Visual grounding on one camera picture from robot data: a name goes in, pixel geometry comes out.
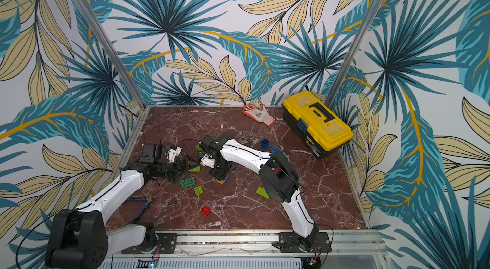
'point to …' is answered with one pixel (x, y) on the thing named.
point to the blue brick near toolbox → (274, 148)
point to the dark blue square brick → (265, 143)
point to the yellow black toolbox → (321, 130)
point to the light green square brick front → (198, 190)
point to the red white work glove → (259, 113)
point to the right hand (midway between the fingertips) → (221, 173)
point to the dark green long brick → (187, 182)
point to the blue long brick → (225, 179)
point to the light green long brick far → (198, 148)
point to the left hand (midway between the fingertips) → (194, 170)
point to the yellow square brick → (221, 182)
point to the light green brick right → (262, 191)
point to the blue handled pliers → (138, 214)
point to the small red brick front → (205, 211)
